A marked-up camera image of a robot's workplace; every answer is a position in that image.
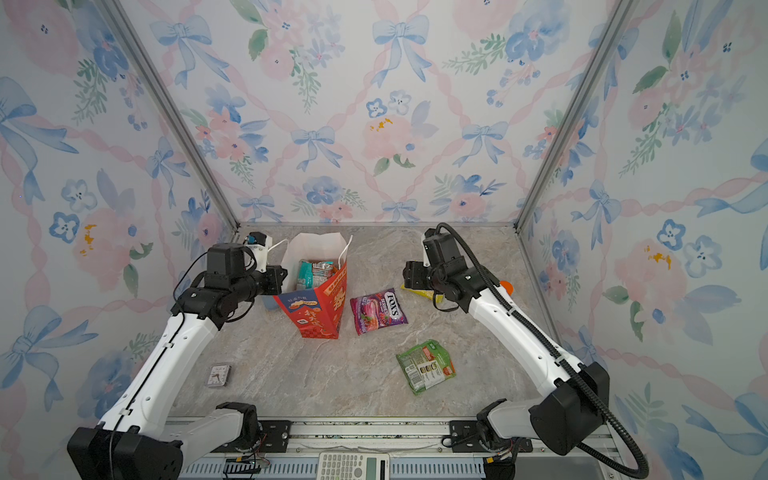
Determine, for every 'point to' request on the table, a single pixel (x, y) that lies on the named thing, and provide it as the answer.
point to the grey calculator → (353, 466)
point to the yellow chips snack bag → (440, 298)
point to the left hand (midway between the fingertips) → (286, 268)
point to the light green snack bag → (426, 365)
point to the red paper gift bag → (314, 292)
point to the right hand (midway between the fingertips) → (413, 270)
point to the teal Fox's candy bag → (305, 279)
